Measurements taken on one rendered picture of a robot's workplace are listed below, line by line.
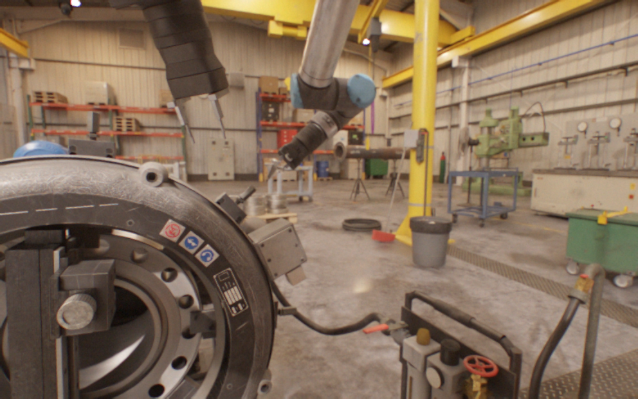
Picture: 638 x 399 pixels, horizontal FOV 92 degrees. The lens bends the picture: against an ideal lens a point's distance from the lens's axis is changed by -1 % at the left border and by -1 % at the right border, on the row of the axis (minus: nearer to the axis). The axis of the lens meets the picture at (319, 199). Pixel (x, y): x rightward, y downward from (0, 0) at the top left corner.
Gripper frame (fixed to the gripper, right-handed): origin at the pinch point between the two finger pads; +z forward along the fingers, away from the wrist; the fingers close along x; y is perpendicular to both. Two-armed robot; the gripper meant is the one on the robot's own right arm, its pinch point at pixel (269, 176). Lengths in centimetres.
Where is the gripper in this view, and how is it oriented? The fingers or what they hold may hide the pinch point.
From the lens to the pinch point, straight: 97.5
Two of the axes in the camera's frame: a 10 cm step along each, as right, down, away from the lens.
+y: 2.7, -0.8, -9.6
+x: 6.8, 7.3, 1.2
